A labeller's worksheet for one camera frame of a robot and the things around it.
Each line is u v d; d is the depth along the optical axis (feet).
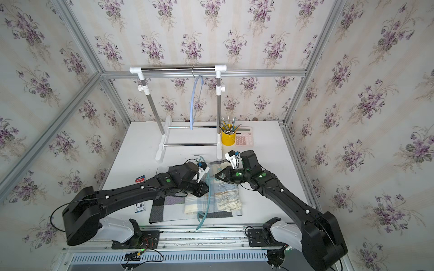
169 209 2.63
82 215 1.34
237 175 2.22
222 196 2.70
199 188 2.26
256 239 2.40
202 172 2.40
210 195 2.64
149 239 2.39
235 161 2.40
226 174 2.29
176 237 2.46
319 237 1.27
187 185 2.17
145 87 2.61
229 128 3.42
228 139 3.39
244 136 3.60
